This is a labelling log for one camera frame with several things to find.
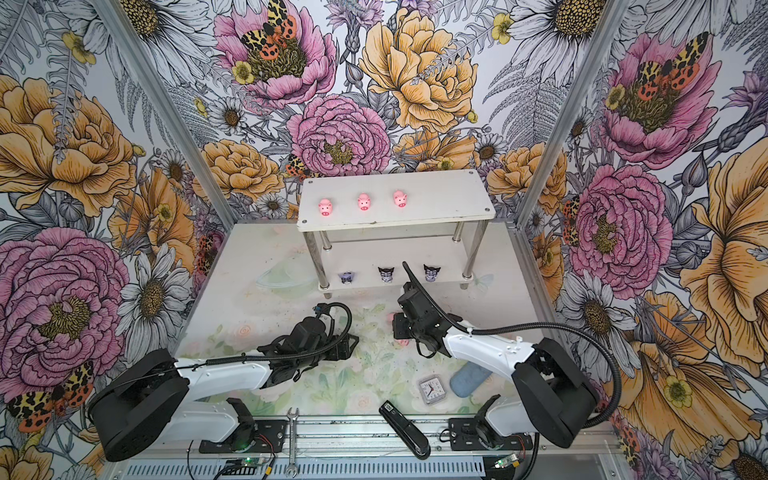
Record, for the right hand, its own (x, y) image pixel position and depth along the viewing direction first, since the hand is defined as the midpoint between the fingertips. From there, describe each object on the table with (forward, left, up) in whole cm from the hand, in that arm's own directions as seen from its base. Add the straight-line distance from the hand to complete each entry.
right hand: (398, 332), depth 87 cm
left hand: (-3, +15, -3) cm, 16 cm away
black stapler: (-26, -2, 0) cm, 26 cm away
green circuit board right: (-30, -25, -6) cm, 40 cm away
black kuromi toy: (+16, -11, +7) cm, 20 cm away
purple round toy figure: (+16, +16, +4) cm, 23 cm away
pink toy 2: (-1, -1, -4) cm, 4 cm away
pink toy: (+9, +2, -7) cm, 12 cm away
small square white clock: (-15, -8, -3) cm, 17 cm away
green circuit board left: (-29, +35, -5) cm, 46 cm away
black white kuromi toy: (+17, +3, +5) cm, 18 cm away
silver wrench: (-31, +26, -5) cm, 40 cm away
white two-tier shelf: (+15, +8, +27) cm, 32 cm away
